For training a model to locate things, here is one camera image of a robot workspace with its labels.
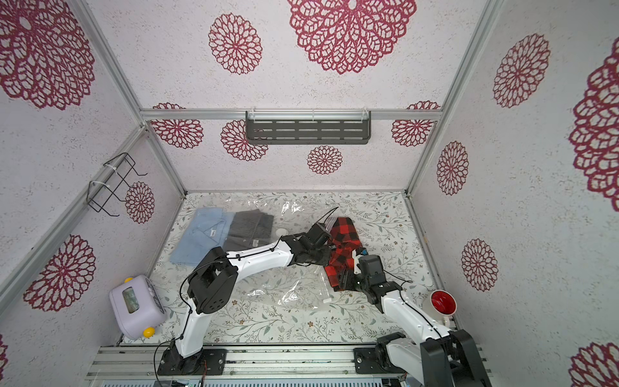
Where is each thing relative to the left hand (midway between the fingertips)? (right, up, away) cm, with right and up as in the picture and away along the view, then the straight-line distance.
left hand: (327, 257), depth 91 cm
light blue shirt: (-51, +10, +12) cm, 53 cm away
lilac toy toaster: (-63, -14, -13) cm, 66 cm away
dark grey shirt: (-33, +10, +11) cm, 36 cm away
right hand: (+5, -5, -3) cm, 8 cm away
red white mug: (+40, -15, -8) cm, 43 cm away
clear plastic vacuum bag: (-11, -10, -2) cm, 15 cm away
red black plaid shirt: (+7, +6, +9) cm, 13 cm away
